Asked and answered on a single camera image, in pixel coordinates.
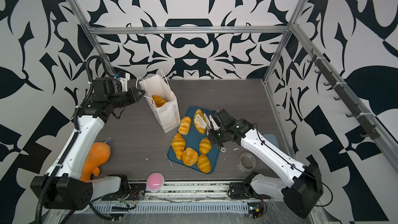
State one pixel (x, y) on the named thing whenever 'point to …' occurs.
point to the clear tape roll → (246, 162)
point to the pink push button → (155, 182)
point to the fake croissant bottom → (203, 164)
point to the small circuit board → (255, 209)
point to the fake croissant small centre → (205, 145)
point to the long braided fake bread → (158, 100)
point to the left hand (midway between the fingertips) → (144, 89)
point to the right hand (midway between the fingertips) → (210, 136)
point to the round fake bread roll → (189, 156)
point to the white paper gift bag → (157, 92)
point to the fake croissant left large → (178, 143)
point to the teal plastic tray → (191, 144)
